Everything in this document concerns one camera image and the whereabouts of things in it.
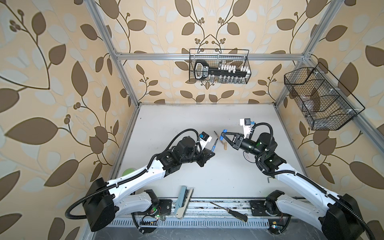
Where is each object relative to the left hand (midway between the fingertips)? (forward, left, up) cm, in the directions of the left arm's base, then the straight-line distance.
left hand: (215, 153), depth 71 cm
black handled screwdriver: (-24, -13, -19) cm, 33 cm away
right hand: (+5, -3, +7) cm, 9 cm away
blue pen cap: (+5, -2, +7) cm, 9 cm away
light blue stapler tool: (-16, +14, -18) cm, 28 cm away
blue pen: (+3, +1, +2) cm, 3 cm away
